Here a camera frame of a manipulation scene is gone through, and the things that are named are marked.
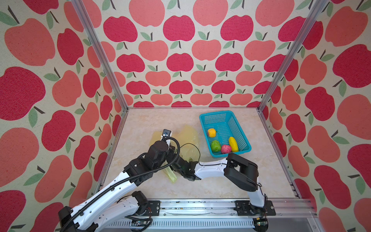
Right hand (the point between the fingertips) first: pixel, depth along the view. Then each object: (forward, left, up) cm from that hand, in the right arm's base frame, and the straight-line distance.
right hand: (166, 157), depth 86 cm
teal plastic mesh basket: (+34, -35, -8) cm, 50 cm away
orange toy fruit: (+22, -28, -1) cm, 35 cm away
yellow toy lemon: (+15, -42, -3) cm, 45 cm away
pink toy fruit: (+10, -36, -2) cm, 38 cm away
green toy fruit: (+11, -30, 0) cm, 32 cm away
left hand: (0, -6, +17) cm, 18 cm away
